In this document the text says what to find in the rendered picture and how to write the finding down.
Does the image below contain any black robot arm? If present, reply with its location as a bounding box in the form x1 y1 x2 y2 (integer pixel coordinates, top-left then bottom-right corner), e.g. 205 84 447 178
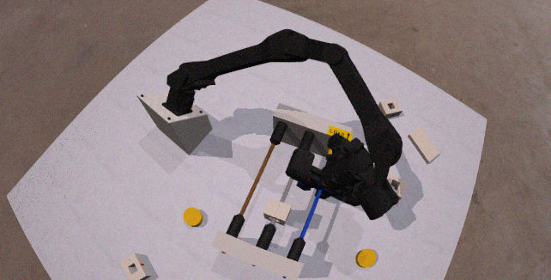
161 29 403 220

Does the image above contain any yellow short cylinder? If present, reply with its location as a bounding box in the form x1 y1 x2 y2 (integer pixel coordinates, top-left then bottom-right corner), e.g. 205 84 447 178
183 207 203 227
355 249 377 268

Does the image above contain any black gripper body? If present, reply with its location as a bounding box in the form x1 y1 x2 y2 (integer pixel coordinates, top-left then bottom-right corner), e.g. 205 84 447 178
286 147 364 206

